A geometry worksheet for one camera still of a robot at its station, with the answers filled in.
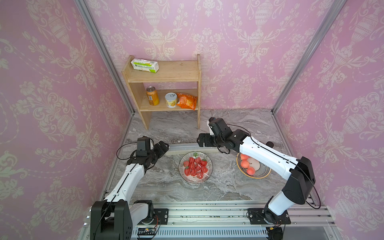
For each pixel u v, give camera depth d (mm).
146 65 789
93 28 765
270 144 919
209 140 710
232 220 732
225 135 605
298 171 426
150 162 626
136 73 814
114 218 401
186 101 900
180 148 1044
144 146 652
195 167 876
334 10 700
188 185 848
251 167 862
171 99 901
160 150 763
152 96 891
